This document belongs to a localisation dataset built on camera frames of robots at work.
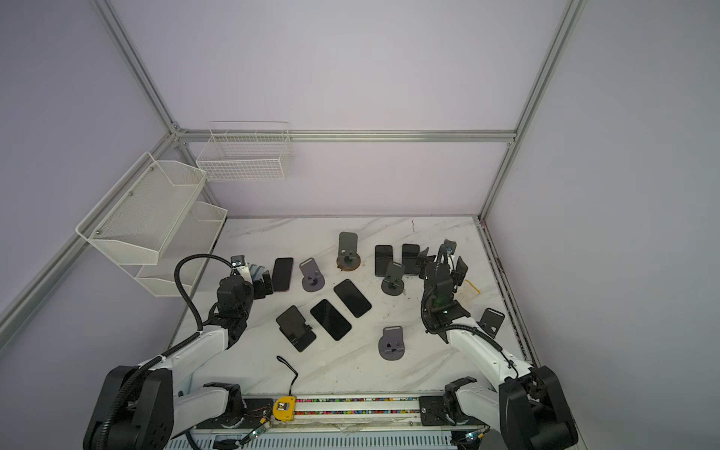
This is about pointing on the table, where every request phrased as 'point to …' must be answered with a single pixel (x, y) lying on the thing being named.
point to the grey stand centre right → (393, 283)
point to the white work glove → (478, 291)
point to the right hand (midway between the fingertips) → (436, 254)
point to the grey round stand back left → (312, 279)
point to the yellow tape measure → (284, 407)
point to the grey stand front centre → (391, 345)
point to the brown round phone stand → (348, 259)
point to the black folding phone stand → (294, 328)
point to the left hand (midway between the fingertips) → (252, 276)
